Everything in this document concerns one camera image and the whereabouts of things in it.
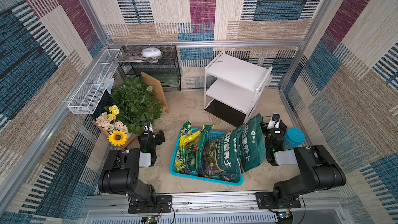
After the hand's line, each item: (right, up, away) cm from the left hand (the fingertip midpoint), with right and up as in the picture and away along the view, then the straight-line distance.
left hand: (152, 131), depth 94 cm
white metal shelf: (+44, +26, -17) cm, 54 cm away
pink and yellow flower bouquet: (-15, +8, -20) cm, 27 cm away
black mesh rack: (+5, +40, +17) cm, 44 cm away
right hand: (+70, +9, -6) cm, 70 cm away
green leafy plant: (-3, +16, -14) cm, 22 cm away
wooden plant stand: (-8, -3, -7) cm, 11 cm away
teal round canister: (+78, -1, -11) cm, 79 cm away
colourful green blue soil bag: (+26, -6, -22) cm, 34 cm away
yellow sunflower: (-8, +1, -24) cm, 26 cm away
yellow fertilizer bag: (+19, -10, -21) cm, 30 cm away
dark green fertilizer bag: (+40, -5, -30) cm, 50 cm away
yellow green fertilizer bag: (+21, +2, -10) cm, 23 cm away
